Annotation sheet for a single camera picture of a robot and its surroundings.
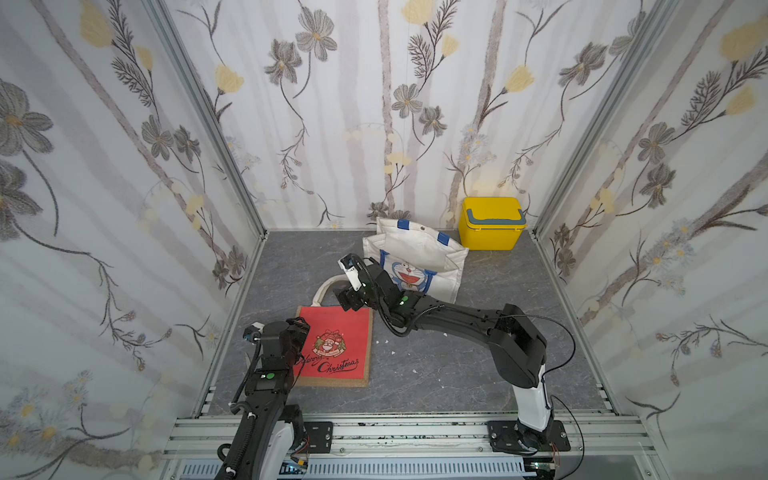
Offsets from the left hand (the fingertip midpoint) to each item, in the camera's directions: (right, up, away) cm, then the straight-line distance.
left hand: (306, 321), depth 85 cm
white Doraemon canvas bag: (+34, +18, +15) cm, 41 cm away
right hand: (+12, +13, -4) cm, 19 cm away
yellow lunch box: (+60, +30, +19) cm, 70 cm away
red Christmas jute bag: (+9, -9, +3) cm, 13 cm away
